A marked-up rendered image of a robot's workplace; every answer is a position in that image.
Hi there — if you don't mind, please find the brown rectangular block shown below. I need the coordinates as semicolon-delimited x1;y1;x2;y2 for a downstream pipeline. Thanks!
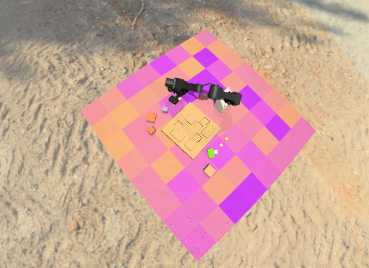
204;165;216;177

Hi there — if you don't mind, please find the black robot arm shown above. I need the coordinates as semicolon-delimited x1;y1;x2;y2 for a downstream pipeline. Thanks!
164;77;242;107

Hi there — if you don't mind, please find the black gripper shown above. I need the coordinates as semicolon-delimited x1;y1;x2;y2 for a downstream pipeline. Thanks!
168;90;189;105

